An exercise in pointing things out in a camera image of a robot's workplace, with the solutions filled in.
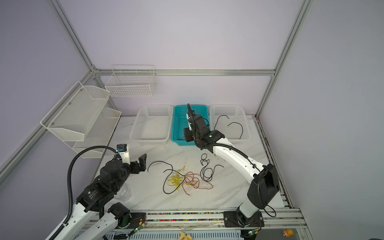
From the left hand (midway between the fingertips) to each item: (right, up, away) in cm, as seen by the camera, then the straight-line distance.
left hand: (136, 156), depth 72 cm
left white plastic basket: (-5, +17, +44) cm, 48 cm away
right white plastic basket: (+56, +19, +40) cm, 71 cm away
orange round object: (+72, -35, -4) cm, 80 cm away
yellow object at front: (+23, -37, -3) cm, 44 cm away
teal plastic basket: (+17, +19, +45) cm, 52 cm away
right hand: (+24, +13, +8) cm, 29 cm away
